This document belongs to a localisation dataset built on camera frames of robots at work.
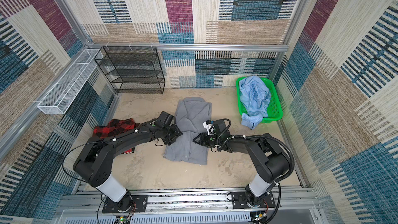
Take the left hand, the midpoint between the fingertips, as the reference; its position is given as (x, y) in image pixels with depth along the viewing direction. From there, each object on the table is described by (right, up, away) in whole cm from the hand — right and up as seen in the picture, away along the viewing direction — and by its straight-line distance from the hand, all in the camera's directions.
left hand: (182, 133), depth 90 cm
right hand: (+8, -5, -1) cm, 10 cm away
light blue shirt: (+47, +21, +15) cm, 54 cm away
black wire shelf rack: (-38, +41, +22) cm, 60 cm away
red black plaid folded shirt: (-42, +3, +6) cm, 43 cm away
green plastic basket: (+58, +14, +12) cm, 61 cm away
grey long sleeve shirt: (+4, +10, +16) cm, 20 cm away
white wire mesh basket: (-53, +19, -19) cm, 59 cm away
